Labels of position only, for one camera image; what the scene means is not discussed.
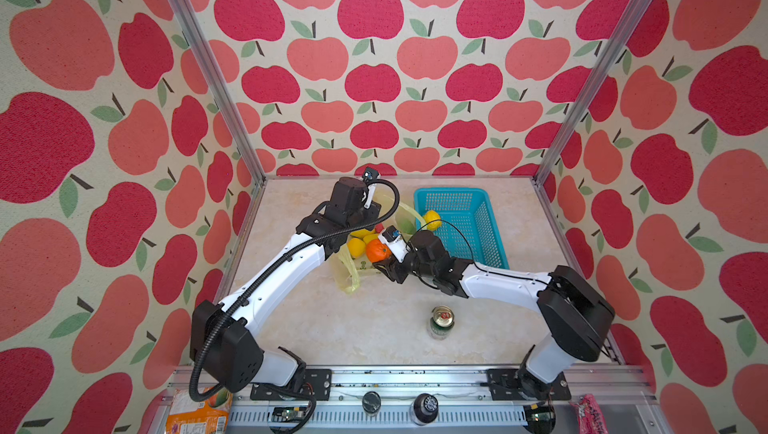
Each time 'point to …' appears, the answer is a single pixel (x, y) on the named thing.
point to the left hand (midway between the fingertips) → (376, 202)
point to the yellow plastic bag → (406, 219)
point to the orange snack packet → (209, 416)
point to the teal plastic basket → (469, 229)
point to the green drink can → (441, 322)
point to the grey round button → (371, 401)
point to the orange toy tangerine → (377, 251)
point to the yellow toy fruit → (432, 215)
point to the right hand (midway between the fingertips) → (385, 254)
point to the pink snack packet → (591, 418)
